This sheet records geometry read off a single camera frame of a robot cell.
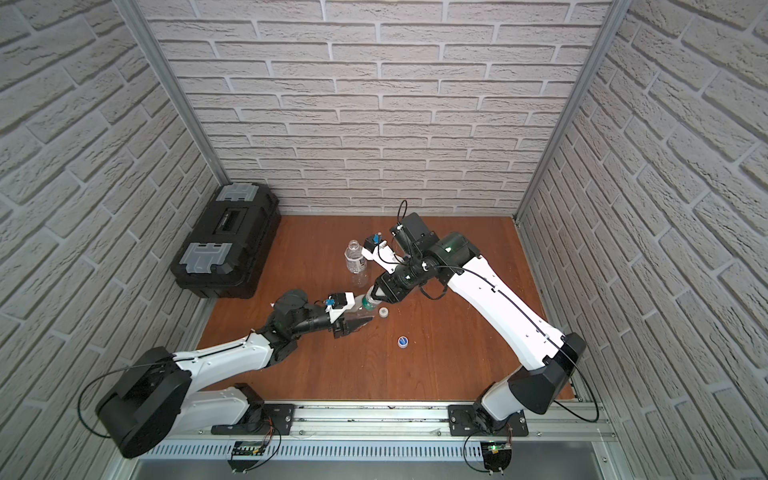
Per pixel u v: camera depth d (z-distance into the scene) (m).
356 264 0.87
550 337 0.41
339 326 0.70
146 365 0.44
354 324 0.71
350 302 0.65
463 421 0.74
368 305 0.69
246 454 0.72
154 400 0.41
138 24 0.71
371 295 0.66
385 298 0.64
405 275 0.57
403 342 0.86
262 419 0.69
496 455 0.70
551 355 0.40
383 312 0.92
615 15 0.69
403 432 0.73
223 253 0.86
